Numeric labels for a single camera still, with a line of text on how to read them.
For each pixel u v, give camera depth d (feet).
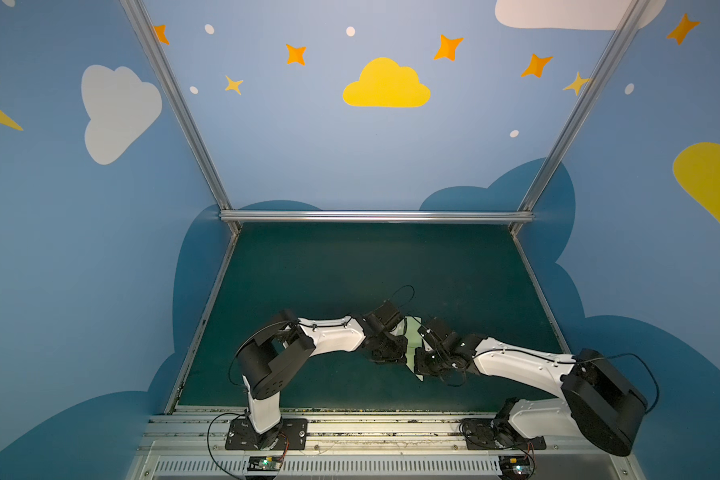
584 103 2.77
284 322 1.64
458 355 2.05
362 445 2.42
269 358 1.53
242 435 2.42
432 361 2.44
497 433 2.17
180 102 2.76
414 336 2.41
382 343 2.46
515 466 2.34
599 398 1.40
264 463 2.35
